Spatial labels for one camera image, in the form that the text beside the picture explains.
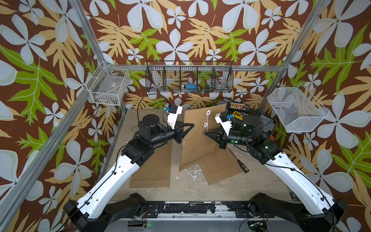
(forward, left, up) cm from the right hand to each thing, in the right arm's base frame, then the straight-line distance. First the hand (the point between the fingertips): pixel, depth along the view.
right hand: (206, 133), depth 64 cm
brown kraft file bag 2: (0, -13, -35) cm, 37 cm away
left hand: (0, +6, +6) cm, 8 cm away
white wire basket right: (+21, -56, -8) cm, 60 cm away
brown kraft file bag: (-5, +28, -34) cm, 45 cm away
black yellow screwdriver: (-1, -26, -33) cm, 42 cm away
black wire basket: (+48, +23, -2) cm, 54 cm away
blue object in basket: (+43, +6, -6) cm, 44 cm away
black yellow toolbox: (+30, -27, -16) cm, 43 cm away
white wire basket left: (+35, +57, 0) cm, 67 cm away
